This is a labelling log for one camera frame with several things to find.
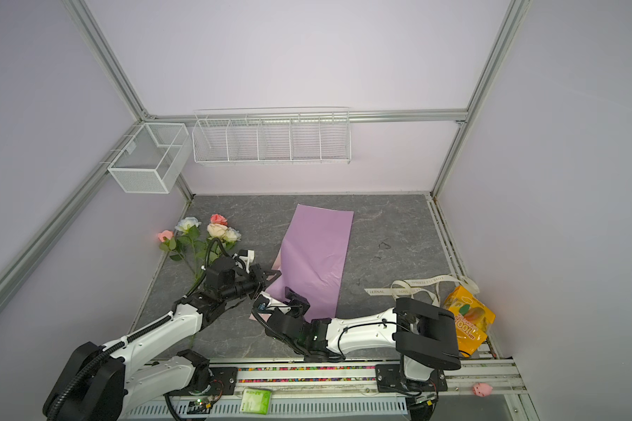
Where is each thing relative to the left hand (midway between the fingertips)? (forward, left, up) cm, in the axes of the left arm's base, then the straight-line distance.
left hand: (282, 276), depth 80 cm
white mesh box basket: (+45, +48, +12) cm, 67 cm away
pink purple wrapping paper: (+13, -9, -13) cm, 21 cm away
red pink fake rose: (+34, +30, -11) cm, 46 cm away
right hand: (-6, -1, -3) cm, 6 cm away
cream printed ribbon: (0, -50, -14) cm, 52 cm away
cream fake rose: (+26, +28, -9) cm, 39 cm away
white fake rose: (+30, +40, -11) cm, 51 cm away
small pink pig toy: (-32, -54, -12) cm, 64 cm away
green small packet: (-30, +7, -12) cm, 33 cm away
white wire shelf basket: (+53, -1, +15) cm, 55 cm away
